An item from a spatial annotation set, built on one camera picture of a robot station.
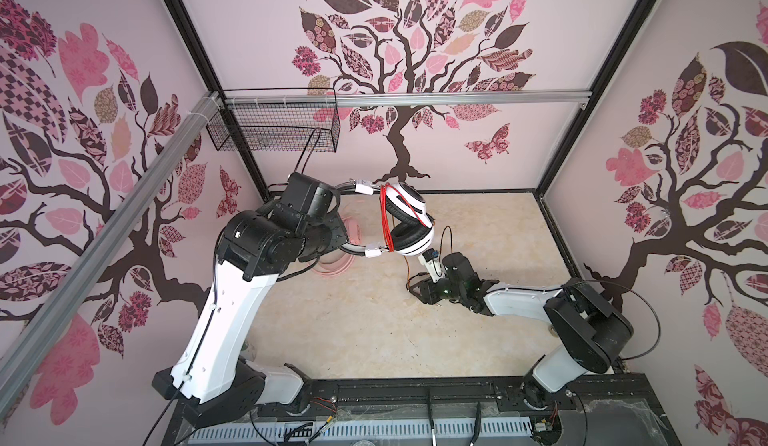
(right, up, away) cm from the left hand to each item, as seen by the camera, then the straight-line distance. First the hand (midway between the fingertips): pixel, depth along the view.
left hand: (339, 238), depth 61 cm
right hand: (+18, -15, +28) cm, 36 cm away
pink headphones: (-2, -1, +37) cm, 37 cm away
